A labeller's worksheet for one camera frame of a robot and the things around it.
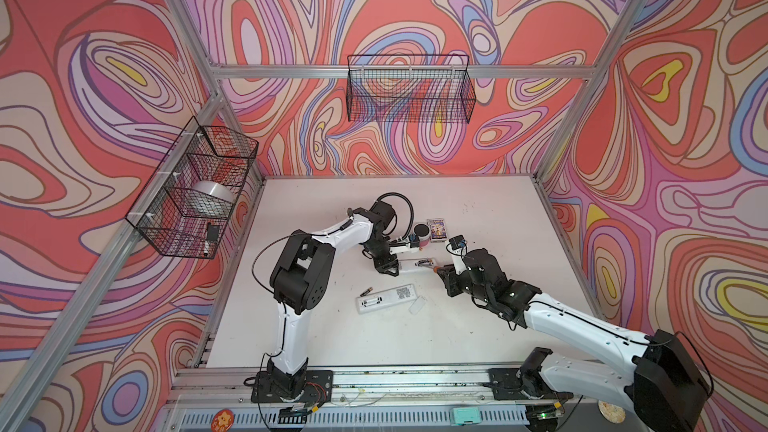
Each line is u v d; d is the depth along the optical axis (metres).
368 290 0.89
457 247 0.72
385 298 0.86
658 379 0.40
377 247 0.80
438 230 1.01
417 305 0.87
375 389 0.74
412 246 0.84
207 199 0.70
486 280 0.62
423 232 0.96
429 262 0.93
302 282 0.53
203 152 0.77
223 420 0.69
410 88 0.96
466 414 0.65
